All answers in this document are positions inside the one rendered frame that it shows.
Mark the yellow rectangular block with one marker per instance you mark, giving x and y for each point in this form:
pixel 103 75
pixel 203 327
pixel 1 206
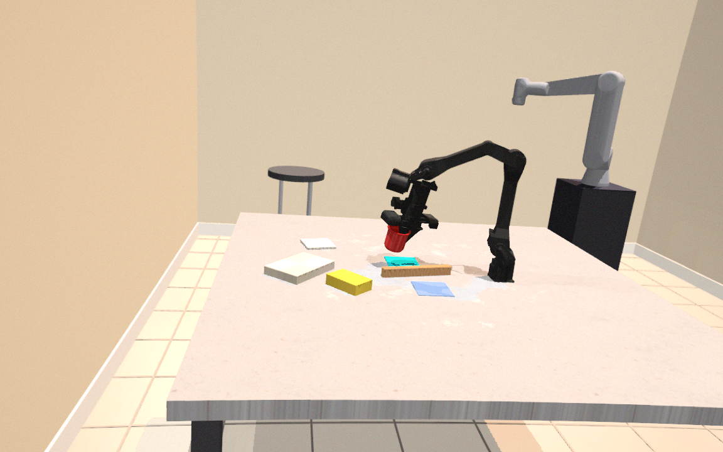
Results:
pixel 349 282

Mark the red cup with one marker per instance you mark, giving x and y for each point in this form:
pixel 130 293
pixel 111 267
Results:
pixel 395 241

